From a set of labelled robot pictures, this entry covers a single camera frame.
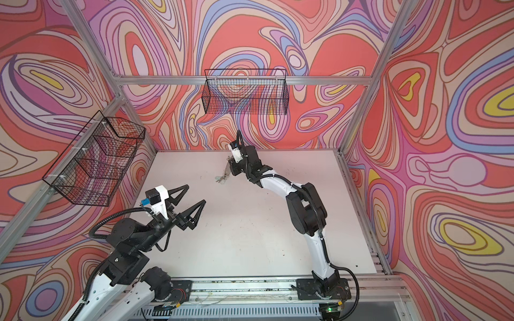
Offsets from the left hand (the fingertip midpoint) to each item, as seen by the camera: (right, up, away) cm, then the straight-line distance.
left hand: (197, 194), depth 60 cm
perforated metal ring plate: (+2, +6, +41) cm, 41 cm away
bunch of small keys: (-2, +2, +47) cm, 48 cm away
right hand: (+6, +10, +35) cm, 37 cm away
